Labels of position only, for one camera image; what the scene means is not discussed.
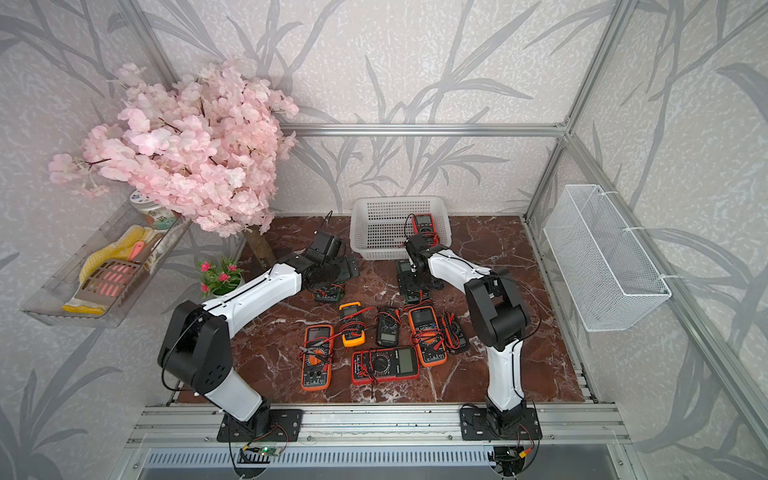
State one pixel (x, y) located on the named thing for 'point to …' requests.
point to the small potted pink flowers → (219, 278)
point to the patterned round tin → (158, 216)
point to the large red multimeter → (385, 364)
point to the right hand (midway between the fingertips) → (414, 285)
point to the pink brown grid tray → (113, 281)
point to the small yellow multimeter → (351, 324)
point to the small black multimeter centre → (387, 330)
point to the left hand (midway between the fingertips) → (348, 270)
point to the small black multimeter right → (453, 333)
